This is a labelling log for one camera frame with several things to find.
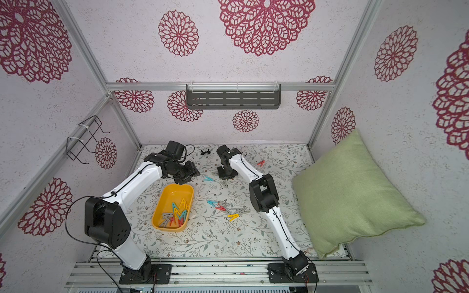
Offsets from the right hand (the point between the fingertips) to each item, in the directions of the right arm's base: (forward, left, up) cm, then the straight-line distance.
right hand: (223, 175), depth 104 cm
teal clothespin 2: (-25, +17, +1) cm, 30 cm away
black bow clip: (+18, +11, -1) cm, 21 cm away
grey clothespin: (-26, +26, +1) cm, 36 cm away
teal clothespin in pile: (-17, +4, -2) cm, 18 cm away
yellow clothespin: (-18, +19, +1) cm, 26 cm away
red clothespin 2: (-27, +19, 0) cm, 33 cm away
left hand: (-11, +10, +15) cm, 21 cm away
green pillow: (-25, -50, +23) cm, 61 cm away
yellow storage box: (-21, +24, 0) cm, 31 cm away
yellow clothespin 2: (-24, -7, -2) cm, 25 cm away
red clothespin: (+11, -22, -2) cm, 25 cm away
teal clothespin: (-2, +8, -1) cm, 9 cm away
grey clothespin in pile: (-21, -9, -2) cm, 23 cm away
